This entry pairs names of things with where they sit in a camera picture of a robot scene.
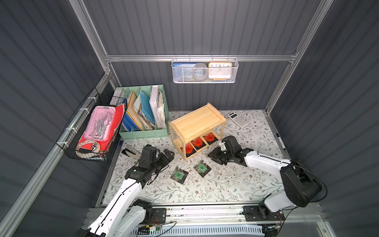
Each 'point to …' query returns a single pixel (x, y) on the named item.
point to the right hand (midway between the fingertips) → (211, 154)
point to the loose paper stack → (161, 110)
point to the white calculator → (238, 119)
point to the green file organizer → (132, 96)
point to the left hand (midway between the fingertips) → (168, 157)
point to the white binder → (153, 102)
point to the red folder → (119, 111)
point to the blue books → (129, 123)
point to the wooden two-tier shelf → (194, 130)
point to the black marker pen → (281, 140)
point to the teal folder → (146, 106)
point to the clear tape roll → (95, 148)
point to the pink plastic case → (100, 125)
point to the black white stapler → (131, 153)
